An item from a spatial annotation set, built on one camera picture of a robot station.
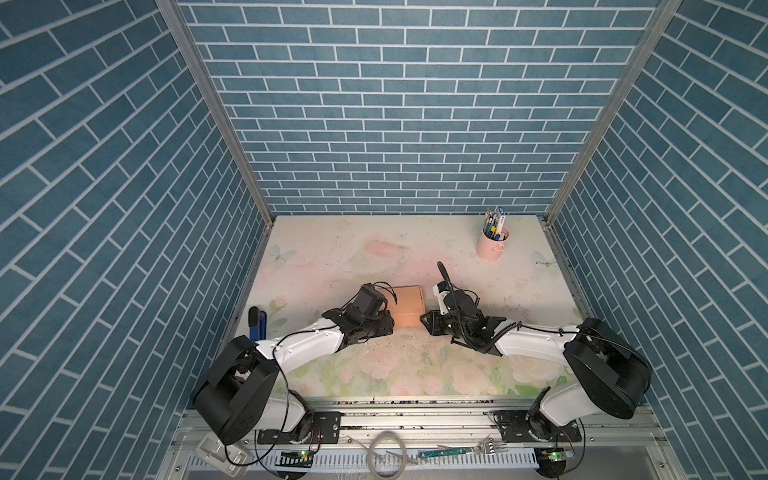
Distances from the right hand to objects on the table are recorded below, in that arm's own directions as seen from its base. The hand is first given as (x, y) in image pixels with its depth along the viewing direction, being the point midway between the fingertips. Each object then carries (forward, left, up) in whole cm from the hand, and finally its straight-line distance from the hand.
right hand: (418, 316), depth 88 cm
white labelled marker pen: (+30, -26, +11) cm, 41 cm away
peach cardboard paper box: (+4, +3, -1) cm, 5 cm away
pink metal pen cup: (+26, -24, +1) cm, 36 cm away
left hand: (-3, +8, -1) cm, 8 cm away
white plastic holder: (-39, +26, +28) cm, 55 cm away
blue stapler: (-5, +48, -1) cm, 48 cm away
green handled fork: (-30, -17, -5) cm, 35 cm away
